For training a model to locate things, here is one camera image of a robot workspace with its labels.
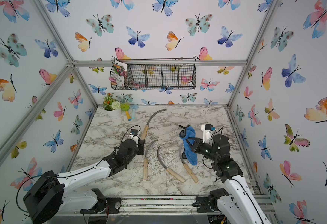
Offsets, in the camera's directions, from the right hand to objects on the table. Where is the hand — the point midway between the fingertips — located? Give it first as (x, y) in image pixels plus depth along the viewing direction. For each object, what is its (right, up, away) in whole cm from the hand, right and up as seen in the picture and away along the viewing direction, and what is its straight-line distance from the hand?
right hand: (188, 138), depth 71 cm
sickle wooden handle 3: (-6, -24, +12) cm, 27 cm away
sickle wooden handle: (-24, +1, +14) cm, 28 cm away
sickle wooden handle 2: (-24, -22, +12) cm, 35 cm away
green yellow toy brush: (-46, +20, +46) cm, 68 cm away
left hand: (-24, -3, +13) cm, 28 cm away
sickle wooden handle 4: (+3, -23, +12) cm, 26 cm away
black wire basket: (-17, +41, +27) cm, 52 cm away
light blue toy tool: (-40, +20, +49) cm, 66 cm away
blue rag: (+1, -8, -4) cm, 9 cm away
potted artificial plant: (-51, +18, +31) cm, 63 cm away
